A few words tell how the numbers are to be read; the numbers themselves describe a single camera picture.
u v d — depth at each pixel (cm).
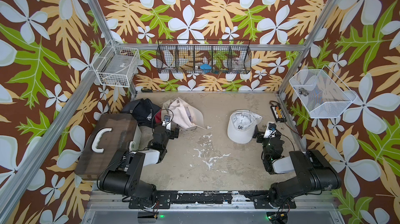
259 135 82
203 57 99
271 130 75
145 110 100
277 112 107
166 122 78
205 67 95
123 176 44
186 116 84
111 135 77
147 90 123
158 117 96
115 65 86
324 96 80
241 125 101
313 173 45
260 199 74
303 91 84
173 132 82
